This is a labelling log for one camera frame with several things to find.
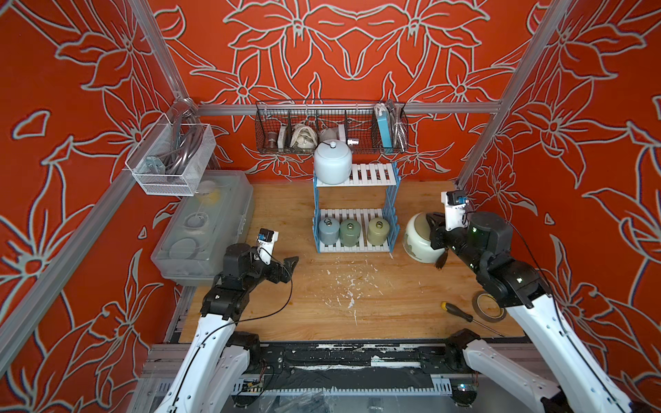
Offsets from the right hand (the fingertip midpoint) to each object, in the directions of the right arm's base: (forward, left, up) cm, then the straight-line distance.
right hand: (426, 212), depth 66 cm
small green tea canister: (+10, +18, -23) cm, 31 cm away
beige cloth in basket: (+35, +35, -1) cm, 50 cm away
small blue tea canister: (+11, +26, -25) cm, 38 cm away
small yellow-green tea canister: (+11, +8, -25) cm, 28 cm away
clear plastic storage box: (-2, +70, -17) cm, 72 cm away
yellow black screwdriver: (-14, -15, -33) cm, 39 cm away
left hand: (-3, +40, -16) cm, 43 cm away
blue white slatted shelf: (+22, +12, -7) cm, 26 cm away
